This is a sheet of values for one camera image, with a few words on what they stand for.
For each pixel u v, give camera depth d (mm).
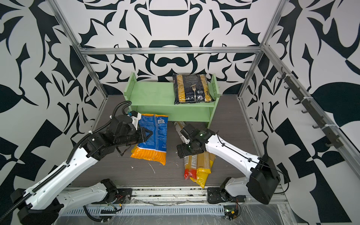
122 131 505
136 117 626
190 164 810
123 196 729
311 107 549
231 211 712
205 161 813
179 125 984
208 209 714
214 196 741
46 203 393
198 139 551
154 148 668
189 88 794
